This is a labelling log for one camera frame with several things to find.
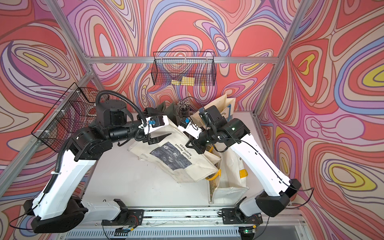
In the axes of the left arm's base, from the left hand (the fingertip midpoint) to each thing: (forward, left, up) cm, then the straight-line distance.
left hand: (167, 119), depth 55 cm
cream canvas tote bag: (-3, 0, -23) cm, 23 cm away
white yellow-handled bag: (-17, -23, -23) cm, 37 cm away
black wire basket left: (+22, +53, -13) cm, 59 cm away
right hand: (-3, -8, -15) cm, 17 cm away
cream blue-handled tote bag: (+38, -32, -26) cm, 57 cm away
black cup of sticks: (+36, -4, -27) cm, 45 cm away
